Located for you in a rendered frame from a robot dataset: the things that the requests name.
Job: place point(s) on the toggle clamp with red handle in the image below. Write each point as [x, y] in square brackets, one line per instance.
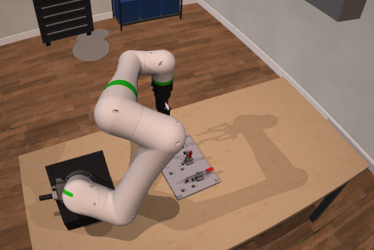
[200, 176]

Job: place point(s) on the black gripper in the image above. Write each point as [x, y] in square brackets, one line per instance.
[162, 105]

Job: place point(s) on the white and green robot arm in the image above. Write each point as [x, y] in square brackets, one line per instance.
[159, 136]

